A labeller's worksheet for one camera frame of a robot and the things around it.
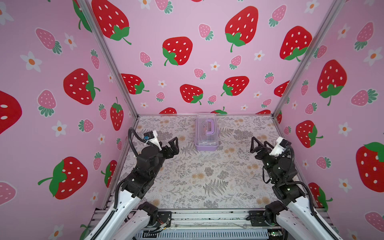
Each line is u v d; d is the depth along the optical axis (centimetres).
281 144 61
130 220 57
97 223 42
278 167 54
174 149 63
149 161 49
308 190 87
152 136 60
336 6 69
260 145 63
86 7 67
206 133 96
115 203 44
